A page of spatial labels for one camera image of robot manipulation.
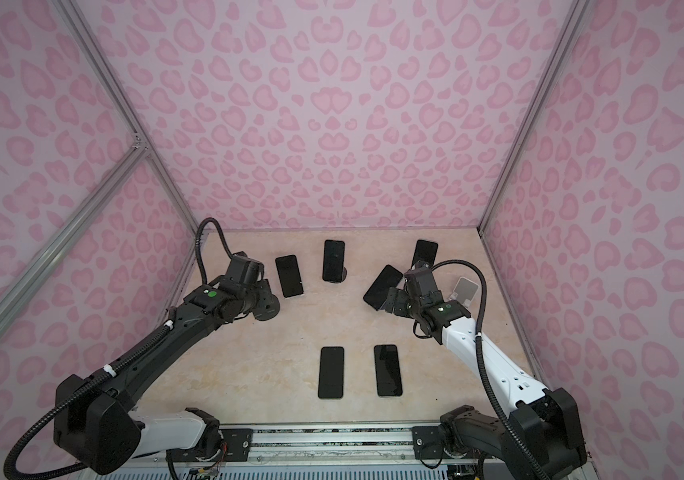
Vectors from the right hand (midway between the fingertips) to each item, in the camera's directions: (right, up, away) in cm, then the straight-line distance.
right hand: (402, 298), depth 83 cm
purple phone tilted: (-5, 0, +14) cm, 15 cm away
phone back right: (+9, +13, +10) cm, 19 cm away
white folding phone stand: (+21, +1, +9) cm, 23 cm away
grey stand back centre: (-17, +4, +22) cm, 28 cm away
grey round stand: (-37, -3, -1) cm, 37 cm away
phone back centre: (-20, +10, +18) cm, 29 cm away
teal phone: (-20, -21, +1) cm, 29 cm away
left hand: (-38, +3, 0) cm, 38 cm away
